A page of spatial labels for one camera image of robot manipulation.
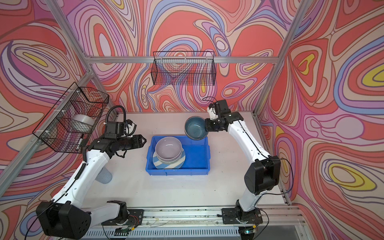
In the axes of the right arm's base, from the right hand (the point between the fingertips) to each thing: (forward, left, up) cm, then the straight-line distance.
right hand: (205, 130), depth 83 cm
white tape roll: (-4, +59, +13) cm, 61 cm away
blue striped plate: (-13, +24, -16) cm, 32 cm away
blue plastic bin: (-8, +5, -23) cm, 25 cm away
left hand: (-5, +34, 0) cm, 34 cm away
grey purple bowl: (-5, +22, -12) cm, 26 cm away
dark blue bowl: (+2, +6, 0) cm, 6 cm away
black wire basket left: (-2, +70, +9) cm, 71 cm away
